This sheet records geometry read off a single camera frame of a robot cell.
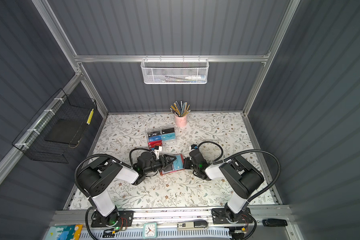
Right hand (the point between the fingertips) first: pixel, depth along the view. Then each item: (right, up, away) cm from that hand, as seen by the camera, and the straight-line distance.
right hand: (185, 161), depth 94 cm
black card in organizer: (-21, +18, +5) cm, 28 cm away
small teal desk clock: (-17, -26, -25) cm, 40 cm away
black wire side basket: (-64, +18, -24) cm, 71 cm away
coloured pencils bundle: (-3, +35, +15) cm, 38 cm away
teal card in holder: (-4, 0, -4) cm, 6 cm away
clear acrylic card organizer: (-13, +20, +5) cm, 24 cm away
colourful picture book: (-53, -28, -24) cm, 65 cm away
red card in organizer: (-22, +10, +6) cm, 25 cm away
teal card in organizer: (-11, +16, +6) cm, 20 cm away
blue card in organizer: (-22, +14, +5) cm, 27 cm away
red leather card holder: (-1, +1, -2) cm, 3 cm away
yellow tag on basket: (-53, +27, -11) cm, 61 cm away
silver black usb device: (+5, -23, -26) cm, 35 cm away
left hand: (-5, +3, -8) cm, 9 cm away
